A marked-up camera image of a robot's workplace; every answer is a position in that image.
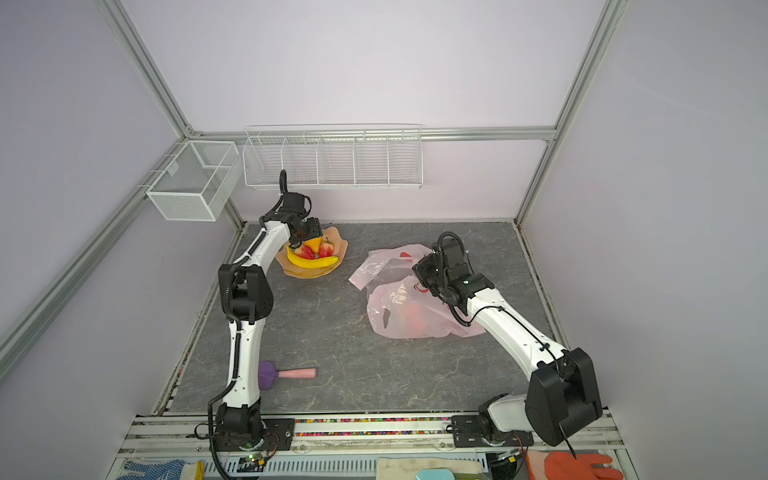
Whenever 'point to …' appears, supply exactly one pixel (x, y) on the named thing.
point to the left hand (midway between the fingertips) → (316, 232)
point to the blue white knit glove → (165, 470)
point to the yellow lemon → (314, 243)
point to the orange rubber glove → (563, 465)
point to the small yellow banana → (309, 263)
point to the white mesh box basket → (198, 181)
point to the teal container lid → (435, 474)
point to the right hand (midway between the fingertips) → (413, 267)
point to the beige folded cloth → (406, 468)
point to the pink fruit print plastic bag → (399, 306)
